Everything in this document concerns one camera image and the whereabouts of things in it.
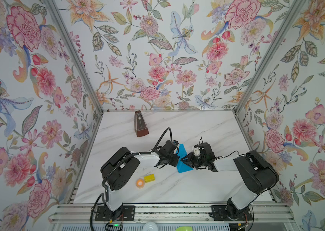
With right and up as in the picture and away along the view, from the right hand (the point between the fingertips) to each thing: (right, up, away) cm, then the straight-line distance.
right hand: (180, 159), depth 92 cm
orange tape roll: (-25, -12, -8) cm, 29 cm away
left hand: (-1, -1, -1) cm, 1 cm away
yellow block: (-19, -9, -7) cm, 22 cm away
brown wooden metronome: (-27, +22, +8) cm, 36 cm away
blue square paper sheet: (+1, -4, -2) cm, 5 cm away
